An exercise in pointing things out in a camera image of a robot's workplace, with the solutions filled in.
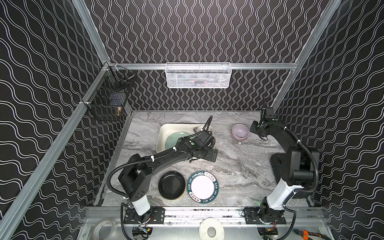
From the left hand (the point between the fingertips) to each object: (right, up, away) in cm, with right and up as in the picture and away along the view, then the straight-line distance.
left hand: (210, 151), depth 83 cm
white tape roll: (-1, -33, -10) cm, 35 cm away
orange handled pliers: (+43, -36, -14) cm, 58 cm away
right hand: (+30, +12, +11) cm, 34 cm away
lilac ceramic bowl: (+23, +10, +21) cm, 32 cm away
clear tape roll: (-54, -35, -15) cm, 66 cm away
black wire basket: (-64, +30, +11) cm, 72 cm away
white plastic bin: (-28, +12, +21) cm, 37 cm away
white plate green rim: (-4, -20, +1) cm, 21 cm away
